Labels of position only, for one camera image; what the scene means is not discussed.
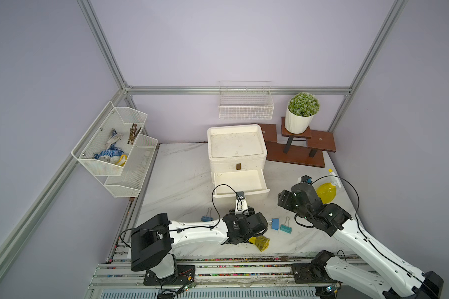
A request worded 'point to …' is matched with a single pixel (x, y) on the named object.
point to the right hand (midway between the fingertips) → (285, 200)
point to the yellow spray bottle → (327, 191)
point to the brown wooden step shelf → (300, 149)
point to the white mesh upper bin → (105, 146)
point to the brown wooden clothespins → (133, 132)
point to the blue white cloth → (112, 152)
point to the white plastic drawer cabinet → (237, 155)
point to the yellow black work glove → (262, 242)
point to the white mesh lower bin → (128, 184)
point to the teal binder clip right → (285, 227)
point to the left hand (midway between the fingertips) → (245, 209)
